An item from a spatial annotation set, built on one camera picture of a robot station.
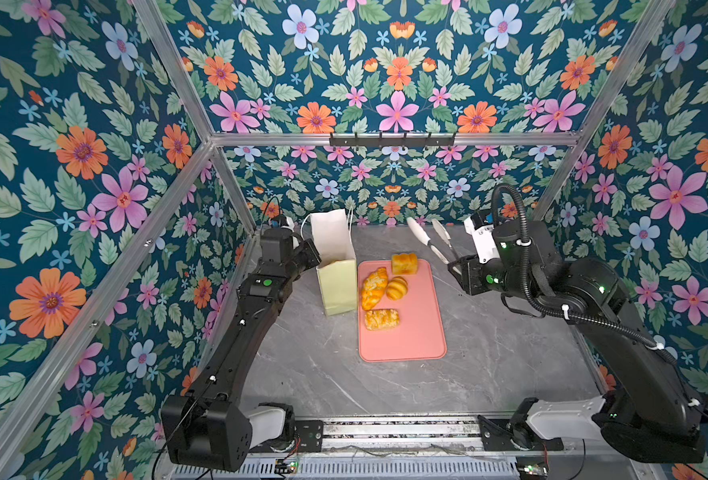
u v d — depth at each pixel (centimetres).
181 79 78
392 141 92
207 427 38
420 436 75
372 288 98
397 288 98
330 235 91
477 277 51
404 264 101
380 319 90
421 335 91
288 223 70
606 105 84
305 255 69
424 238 64
